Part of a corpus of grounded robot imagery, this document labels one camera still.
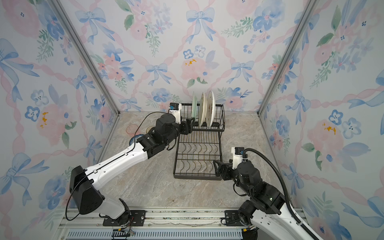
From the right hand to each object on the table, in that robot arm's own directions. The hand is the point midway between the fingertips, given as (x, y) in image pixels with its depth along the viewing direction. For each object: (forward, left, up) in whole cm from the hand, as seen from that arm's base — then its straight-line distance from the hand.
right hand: (220, 160), depth 70 cm
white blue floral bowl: (+19, +51, -12) cm, 56 cm away
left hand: (+17, +15, +12) cm, 25 cm away
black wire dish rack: (+16, +12, -21) cm, 29 cm away
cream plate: (+20, +9, +13) cm, 26 cm away
